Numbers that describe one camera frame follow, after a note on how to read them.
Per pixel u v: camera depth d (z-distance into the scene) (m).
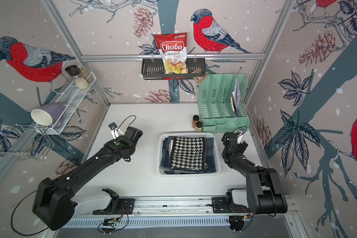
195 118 0.99
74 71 0.78
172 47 0.81
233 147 0.69
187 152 0.81
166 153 0.84
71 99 0.81
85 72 0.86
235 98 0.93
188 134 0.90
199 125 0.97
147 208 0.74
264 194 0.42
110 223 0.71
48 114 0.61
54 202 0.39
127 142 0.62
